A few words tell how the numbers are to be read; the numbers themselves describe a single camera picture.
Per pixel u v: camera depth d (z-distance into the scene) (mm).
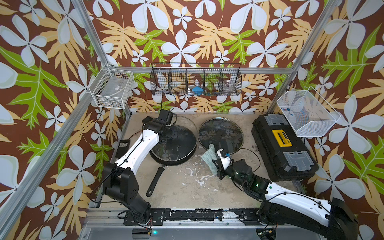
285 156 765
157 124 604
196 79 991
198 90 942
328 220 417
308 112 821
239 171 571
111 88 846
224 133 924
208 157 754
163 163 839
